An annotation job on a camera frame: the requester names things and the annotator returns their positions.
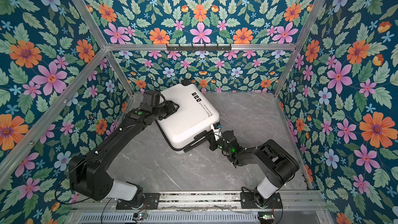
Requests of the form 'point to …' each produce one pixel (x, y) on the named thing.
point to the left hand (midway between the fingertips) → (179, 104)
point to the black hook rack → (199, 48)
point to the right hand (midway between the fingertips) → (206, 135)
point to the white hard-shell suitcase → (185, 126)
